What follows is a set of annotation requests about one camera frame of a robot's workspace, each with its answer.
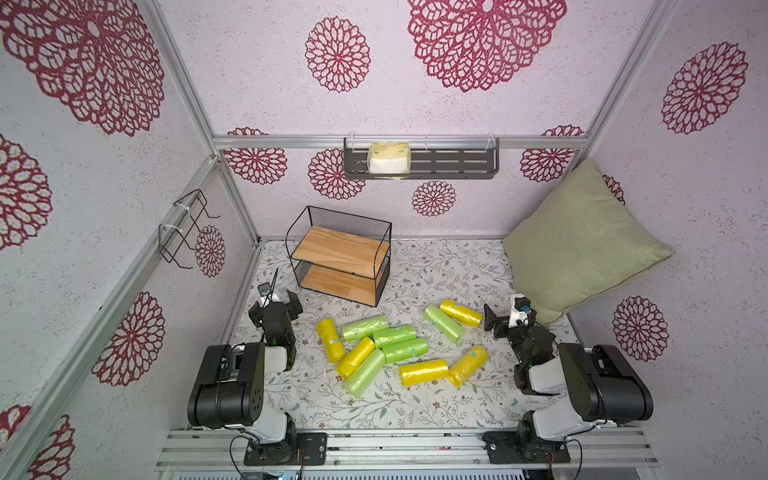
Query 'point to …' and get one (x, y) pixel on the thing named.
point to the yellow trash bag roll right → (464, 367)
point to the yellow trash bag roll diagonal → (365, 346)
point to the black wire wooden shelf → (344, 255)
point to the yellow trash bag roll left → (334, 348)
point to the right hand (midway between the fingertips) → (502, 301)
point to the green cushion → (581, 239)
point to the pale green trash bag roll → (361, 380)
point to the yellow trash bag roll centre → (424, 372)
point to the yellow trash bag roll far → (461, 313)
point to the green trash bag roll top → (364, 328)
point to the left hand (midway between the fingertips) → (274, 297)
